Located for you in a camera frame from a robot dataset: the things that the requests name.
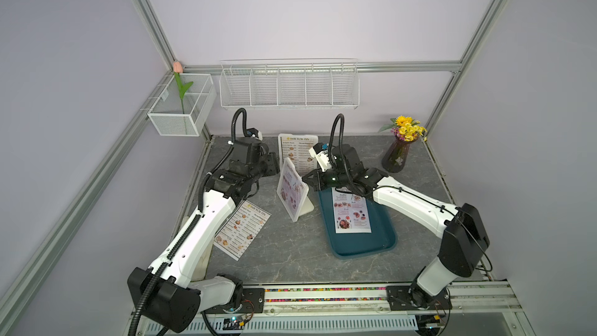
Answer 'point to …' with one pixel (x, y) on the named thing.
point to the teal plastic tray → (347, 245)
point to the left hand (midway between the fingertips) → (272, 159)
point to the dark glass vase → (395, 158)
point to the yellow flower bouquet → (405, 128)
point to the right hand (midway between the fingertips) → (301, 178)
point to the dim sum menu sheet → (240, 229)
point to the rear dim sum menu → (297, 149)
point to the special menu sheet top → (292, 189)
